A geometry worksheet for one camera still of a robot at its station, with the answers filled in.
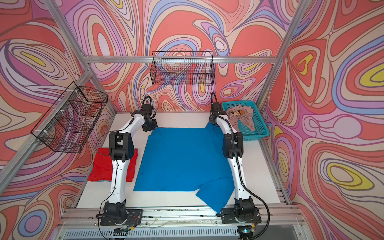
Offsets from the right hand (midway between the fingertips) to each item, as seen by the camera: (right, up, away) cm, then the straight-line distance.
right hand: (217, 122), depth 115 cm
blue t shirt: (-24, -25, -20) cm, 40 cm away
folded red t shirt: (-72, -29, -30) cm, 83 cm away
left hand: (-46, -3, -6) cm, 47 cm away
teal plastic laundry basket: (+28, -4, -13) cm, 31 cm away
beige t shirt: (+20, +6, -2) cm, 21 cm away
